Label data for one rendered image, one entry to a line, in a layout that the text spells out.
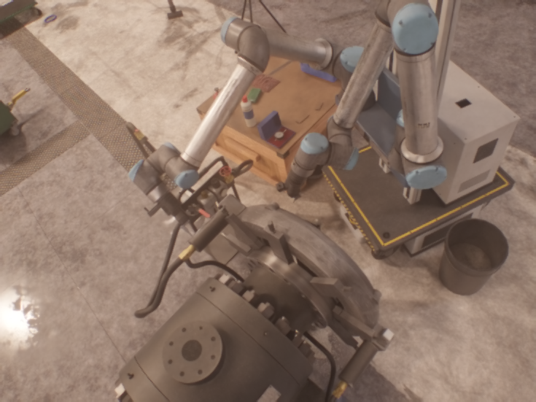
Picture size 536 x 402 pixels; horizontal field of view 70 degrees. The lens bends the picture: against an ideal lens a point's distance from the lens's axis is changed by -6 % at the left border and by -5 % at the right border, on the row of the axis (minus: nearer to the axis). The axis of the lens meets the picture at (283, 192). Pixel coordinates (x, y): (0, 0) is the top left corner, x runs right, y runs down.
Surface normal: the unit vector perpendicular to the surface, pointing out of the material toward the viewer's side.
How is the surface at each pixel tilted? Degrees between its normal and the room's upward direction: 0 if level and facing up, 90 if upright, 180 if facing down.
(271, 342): 35
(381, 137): 0
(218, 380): 23
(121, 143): 0
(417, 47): 82
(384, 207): 0
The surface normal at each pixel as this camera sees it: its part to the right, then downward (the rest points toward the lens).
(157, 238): -0.14, -0.59
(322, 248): 0.16, -0.40
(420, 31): -0.05, 0.72
